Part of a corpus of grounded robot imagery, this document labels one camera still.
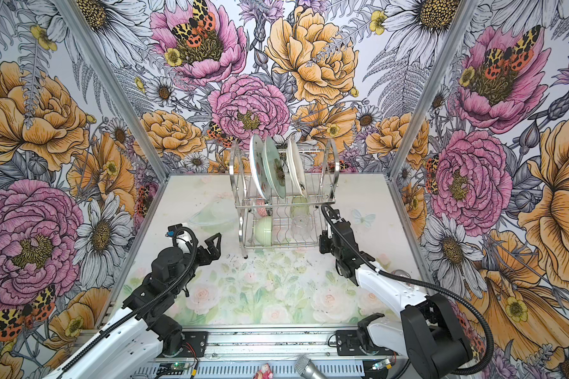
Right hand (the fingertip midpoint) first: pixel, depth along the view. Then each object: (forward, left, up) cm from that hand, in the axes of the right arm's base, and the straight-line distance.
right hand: (325, 238), depth 89 cm
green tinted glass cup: (+12, +9, +4) cm, 16 cm away
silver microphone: (-39, +9, -5) cm, 40 cm away
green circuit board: (-36, +48, -9) cm, 61 cm away
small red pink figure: (-39, +21, -6) cm, 45 cm away
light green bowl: (+1, +22, +5) cm, 23 cm away
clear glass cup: (+3, +9, +3) cm, 10 cm away
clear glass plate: (+19, +45, -11) cm, 50 cm away
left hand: (-5, +39, +8) cm, 40 cm away
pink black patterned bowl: (+11, +24, +3) cm, 27 cm away
